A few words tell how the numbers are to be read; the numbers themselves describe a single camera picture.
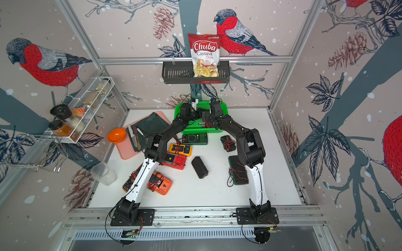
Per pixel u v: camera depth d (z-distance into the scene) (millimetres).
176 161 878
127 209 645
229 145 949
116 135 1022
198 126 1102
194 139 1007
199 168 869
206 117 946
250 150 572
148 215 731
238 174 833
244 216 728
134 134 1059
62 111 619
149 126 1104
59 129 598
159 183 798
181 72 1067
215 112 814
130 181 814
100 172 917
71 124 654
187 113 934
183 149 941
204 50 827
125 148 980
